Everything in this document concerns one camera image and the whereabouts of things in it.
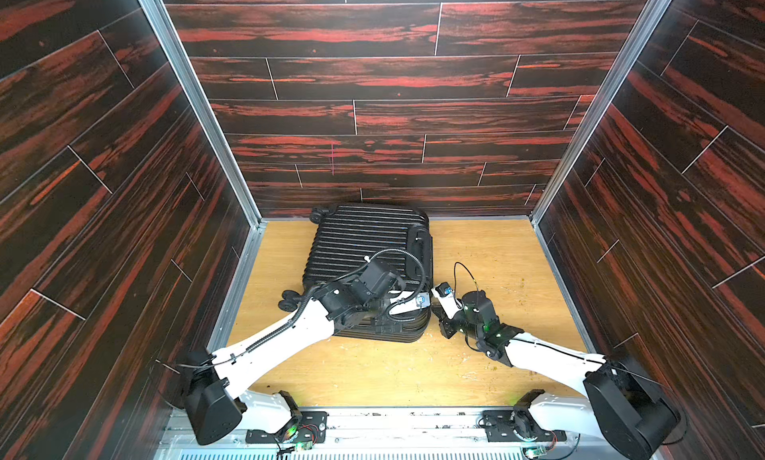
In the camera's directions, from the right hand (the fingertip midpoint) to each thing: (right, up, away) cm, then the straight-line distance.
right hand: (439, 305), depth 89 cm
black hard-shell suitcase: (-28, +21, 0) cm, 35 cm away
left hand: (-13, +4, -13) cm, 19 cm away
